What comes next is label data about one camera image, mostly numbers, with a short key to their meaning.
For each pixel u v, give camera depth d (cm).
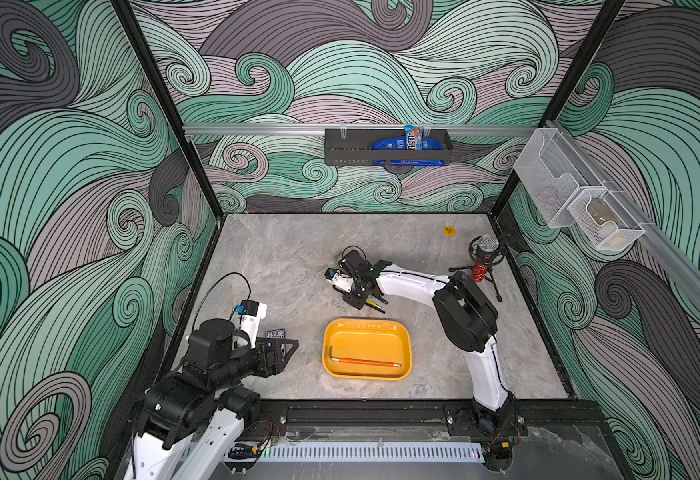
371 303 95
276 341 56
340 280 87
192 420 41
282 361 57
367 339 86
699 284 52
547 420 74
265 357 54
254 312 59
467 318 53
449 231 115
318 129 94
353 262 78
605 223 64
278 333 86
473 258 84
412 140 90
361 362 81
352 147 95
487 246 81
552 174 78
